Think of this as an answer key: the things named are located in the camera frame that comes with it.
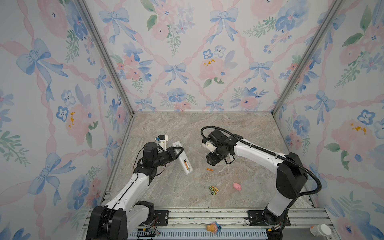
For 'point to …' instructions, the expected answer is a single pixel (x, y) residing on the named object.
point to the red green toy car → (214, 189)
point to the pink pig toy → (237, 186)
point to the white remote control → (182, 158)
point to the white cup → (320, 230)
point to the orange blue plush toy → (214, 227)
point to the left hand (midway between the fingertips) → (183, 149)
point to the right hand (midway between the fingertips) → (211, 158)
